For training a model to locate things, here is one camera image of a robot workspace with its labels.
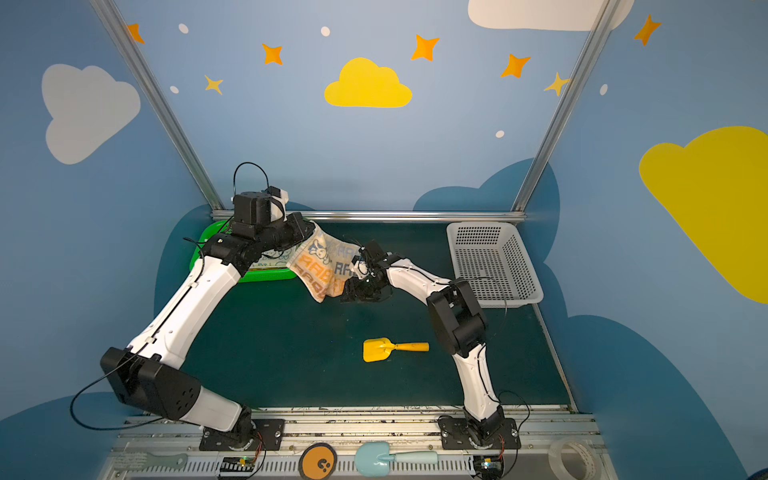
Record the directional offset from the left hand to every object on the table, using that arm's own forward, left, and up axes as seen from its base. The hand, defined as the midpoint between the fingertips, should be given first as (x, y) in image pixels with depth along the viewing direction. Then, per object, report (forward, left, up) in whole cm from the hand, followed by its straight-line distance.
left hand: (313, 221), depth 77 cm
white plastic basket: (+15, -60, -33) cm, 70 cm away
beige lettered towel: (-3, -1, -14) cm, 14 cm away
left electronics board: (-49, +17, -37) cm, 64 cm away
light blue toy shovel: (-48, -17, -32) cm, 61 cm away
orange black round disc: (-49, -3, -33) cm, 59 cm away
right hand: (-7, -8, -26) cm, 28 cm away
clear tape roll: (-47, -65, -32) cm, 87 cm away
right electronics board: (-49, -46, -36) cm, 76 cm away
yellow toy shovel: (-21, -18, -32) cm, 42 cm away
